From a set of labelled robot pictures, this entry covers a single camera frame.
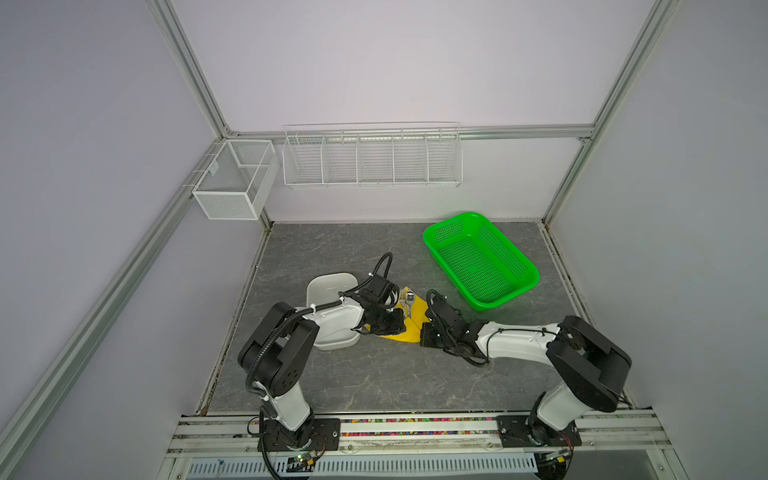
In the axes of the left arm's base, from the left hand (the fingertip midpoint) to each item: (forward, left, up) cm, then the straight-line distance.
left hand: (405, 332), depth 88 cm
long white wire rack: (+51, +7, +28) cm, 58 cm away
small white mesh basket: (+49, +54, +22) cm, 76 cm away
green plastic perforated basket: (+27, -30, -3) cm, 40 cm away
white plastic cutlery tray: (-10, +15, +30) cm, 35 cm away
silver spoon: (+13, -3, -1) cm, 13 cm away
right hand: (-1, -4, -2) cm, 5 cm away
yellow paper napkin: (+2, -3, -1) cm, 4 cm away
